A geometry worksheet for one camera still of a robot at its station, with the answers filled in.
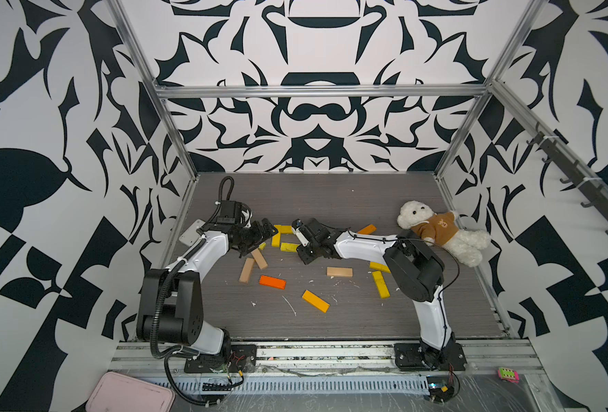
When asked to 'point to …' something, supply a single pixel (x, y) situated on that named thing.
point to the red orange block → (272, 281)
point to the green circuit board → (440, 387)
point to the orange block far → (367, 230)
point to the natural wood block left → (246, 271)
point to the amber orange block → (316, 301)
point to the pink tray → (111, 391)
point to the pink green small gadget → (505, 373)
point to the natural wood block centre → (337, 271)
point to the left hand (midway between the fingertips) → (266, 233)
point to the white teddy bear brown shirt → (444, 230)
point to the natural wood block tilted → (259, 258)
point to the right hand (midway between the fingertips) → (300, 247)
